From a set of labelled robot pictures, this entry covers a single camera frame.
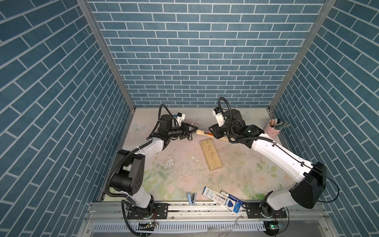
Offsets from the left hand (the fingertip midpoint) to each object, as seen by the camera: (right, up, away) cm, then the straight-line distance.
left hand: (200, 130), depth 81 cm
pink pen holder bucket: (+47, -2, +15) cm, 50 cm away
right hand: (+7, +2, -3) cm, 8 cm away
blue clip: (-5, -35, -5) cm, 36 cm away
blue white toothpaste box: (+15, -37, -6) cm, 40 cm away
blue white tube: (+17, -35, -4) cm, 39 cm away
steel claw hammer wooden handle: (+11, -3, -13) cm, 17 cm away
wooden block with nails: (+8, -16, +10) cm, 21 cm away
